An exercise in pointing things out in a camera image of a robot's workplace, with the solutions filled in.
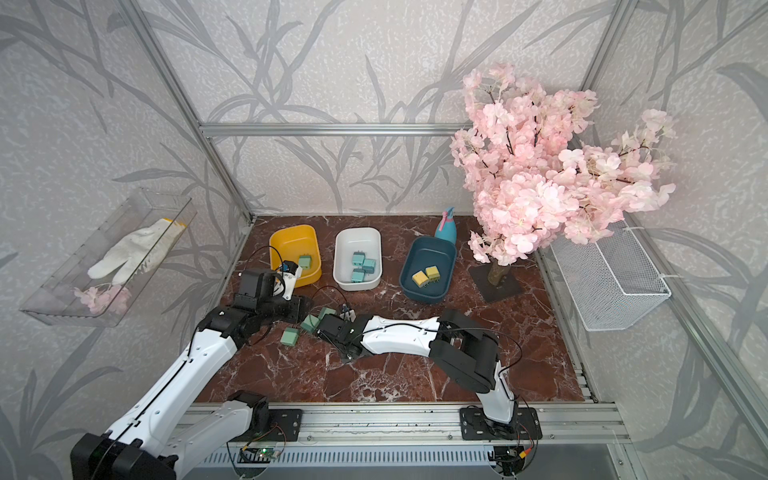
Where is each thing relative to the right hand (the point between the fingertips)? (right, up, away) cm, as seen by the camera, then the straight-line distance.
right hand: (351, 347), depth 85 cm
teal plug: (-1, +25, +20) cm, 31 cm away
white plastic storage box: (-2, +31, +26) cm, 40 cm away
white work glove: (-46, +28, -17) cm, 57 cm away
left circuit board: (-20, -21, -14) cm, 33 cm away
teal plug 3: (0, +19, +16) cm, 25 cm away
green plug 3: (-19, +3, +2) cm, 19 cm away
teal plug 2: (+3, +22, +19) cm, 29 cm away
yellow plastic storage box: (-22, +29, +21) cm, 42 cm away
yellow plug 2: (+25, +20, +15) cm, 36 cm away
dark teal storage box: (+21, +26, +23) cm, 41 cm away
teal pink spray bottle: (+30, +36, +17) cm, 49 cm away
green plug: (-9, +9, +6) cm, 14 cm away
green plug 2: (-12, +7, +1) cm, 14 cm away
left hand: (-11, +15, -5) cm, 19 cm away
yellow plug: (+21, +18, +14) cm, 31 cm away
